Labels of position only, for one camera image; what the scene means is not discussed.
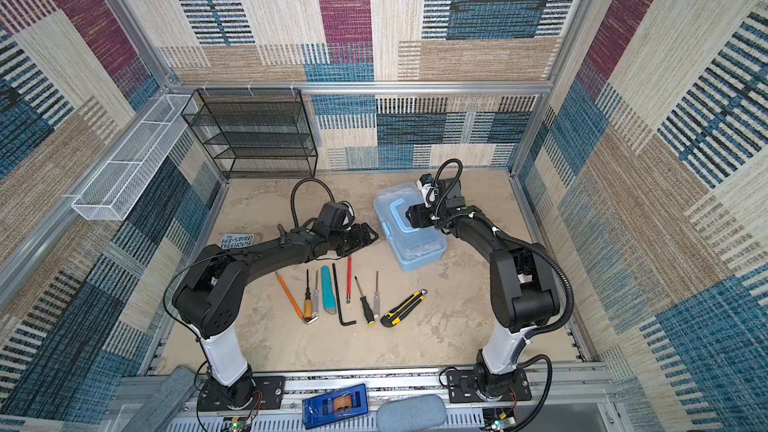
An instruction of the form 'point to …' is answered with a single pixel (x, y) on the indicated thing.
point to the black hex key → (342, 322)
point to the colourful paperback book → (233, 241)
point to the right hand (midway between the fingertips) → (419, 215)
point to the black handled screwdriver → (368, 311)
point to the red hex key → (349, 279)
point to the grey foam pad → (411, 413)
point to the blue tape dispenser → (335, 406)
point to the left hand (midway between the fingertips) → (374, 235)
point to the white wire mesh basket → (115, 188)
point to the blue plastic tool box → (413, 246)
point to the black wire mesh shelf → (254, 133)
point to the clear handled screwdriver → (376, 300)
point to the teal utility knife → (328, 296)
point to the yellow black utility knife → (394, 316)
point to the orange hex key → (291, 299)
